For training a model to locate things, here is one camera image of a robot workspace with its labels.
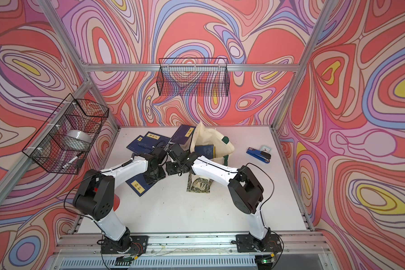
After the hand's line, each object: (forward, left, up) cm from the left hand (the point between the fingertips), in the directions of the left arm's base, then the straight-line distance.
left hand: (162, 179), depth 92 cm
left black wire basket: (+1, +34, +32) cm, 47 cm away
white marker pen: (-6, +36, +23) cm, 43 cm away
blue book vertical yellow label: (+16, -26, +5) cm, 31 cm away
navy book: (-3, +13, -1) cm, 13 cm away
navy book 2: (+35, -9, 0) cm, 36 cm away
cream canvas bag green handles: (+21, -23, +13) cm, 33 cm away
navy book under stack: (+25, +23, -1) cm, 34 cm away
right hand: (0, -6, +8) cm, 10 cm away
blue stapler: (+16, -57, +1) cm, 59 cm away
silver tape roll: (+6, +32, +30) cm, 44 cm away
